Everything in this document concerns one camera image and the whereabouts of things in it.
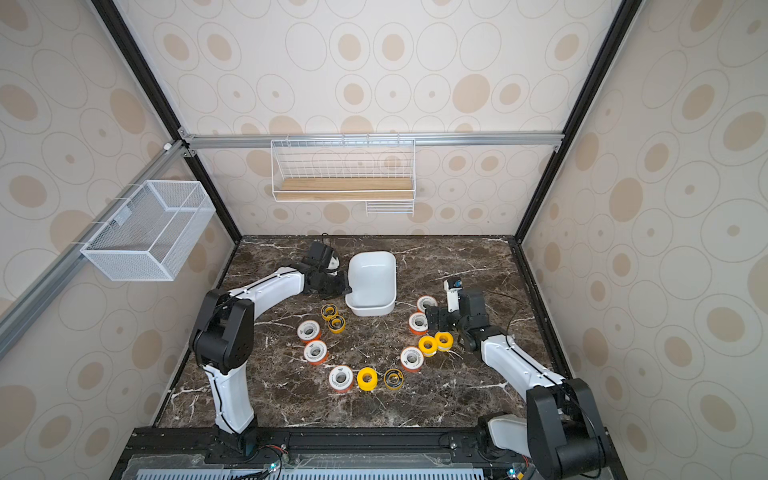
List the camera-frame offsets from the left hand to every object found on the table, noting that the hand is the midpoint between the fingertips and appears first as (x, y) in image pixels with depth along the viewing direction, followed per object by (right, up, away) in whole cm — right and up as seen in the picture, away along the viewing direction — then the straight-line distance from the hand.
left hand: (357, 285), depth 95 cm
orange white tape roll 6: (-4, -26, -10) cm, 28 cm away
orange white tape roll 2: (+19, -12, -1) cm, 23 cm away
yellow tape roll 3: (+27, -17, -5) cm, 32 cm away
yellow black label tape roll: (-10, -9, +2) cm, 13 cm away
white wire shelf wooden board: (-5, +38, +5) cm, 39 cm away
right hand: (+25, -7, -6) cm, 26 cm away
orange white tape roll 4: (-15, -14, -2) cm, 21 cm away
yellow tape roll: (+4, -26, -10) cm, 28 cm away
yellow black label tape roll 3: (+11, -26, -10) cm, 30 cm away
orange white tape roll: (+22, -6, +5) cm, 23 cm away
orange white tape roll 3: (-12, -20, -5) cm, 24 cm away
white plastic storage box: (+4, +1, +11) cm, 12 cm away
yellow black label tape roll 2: (-6, -12, 0) cm, 14 cm away
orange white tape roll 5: (+17, -21, -7) cm, 28 cm away
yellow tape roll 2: (+22, -18, -5) cm, 29 cm away
